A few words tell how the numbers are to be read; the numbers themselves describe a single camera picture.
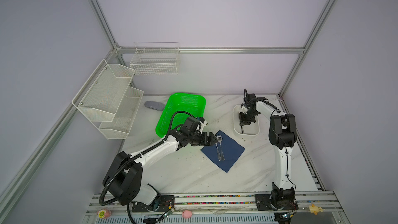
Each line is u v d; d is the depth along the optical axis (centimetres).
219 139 95
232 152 91
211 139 73
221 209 73
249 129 99
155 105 111
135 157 45
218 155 88
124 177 42
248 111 91
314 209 68
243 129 101
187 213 70
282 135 61
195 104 111
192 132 68
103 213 67
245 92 97
